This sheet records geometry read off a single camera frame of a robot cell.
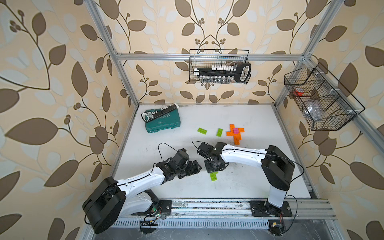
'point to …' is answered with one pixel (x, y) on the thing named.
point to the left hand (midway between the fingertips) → (195, 168)
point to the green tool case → (169, 120)
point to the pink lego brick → (236, 130)
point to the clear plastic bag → (314, 111)
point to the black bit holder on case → (148, 115)
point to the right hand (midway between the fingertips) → (211, 169)
